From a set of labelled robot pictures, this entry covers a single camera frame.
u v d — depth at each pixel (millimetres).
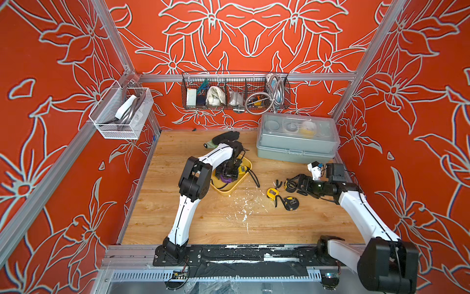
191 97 904
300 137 899
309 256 733
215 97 901
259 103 880
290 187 901
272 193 898
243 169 976
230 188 872
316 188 712
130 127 671
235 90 949
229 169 853
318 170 763
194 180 587
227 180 943
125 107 686
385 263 387
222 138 1149
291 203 852
